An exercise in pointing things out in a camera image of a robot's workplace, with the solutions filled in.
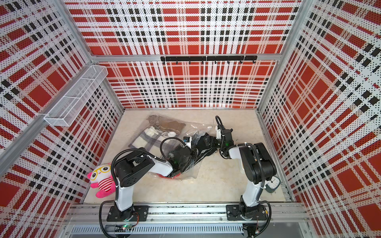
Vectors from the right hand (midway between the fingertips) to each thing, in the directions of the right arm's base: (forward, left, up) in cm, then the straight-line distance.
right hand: (210, 138), depth 98 cm
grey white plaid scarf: (-2, +40, +2) cm, 40 cm away
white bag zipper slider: (+8, +1, +2) cm, 8 cm away
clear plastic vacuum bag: (-7, +22, +1) cm, 23 cm away
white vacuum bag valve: (+3, +26, +2) cm, 27 cm away
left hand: (-5, +8, +1) cm, 10 cm away
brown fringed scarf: (+14, +33, -1) cm, 36 cm away
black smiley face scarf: (-8, +4, +3) cm, 10 cm away
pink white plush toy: (-28, +60, +4) cm, 67 cm away
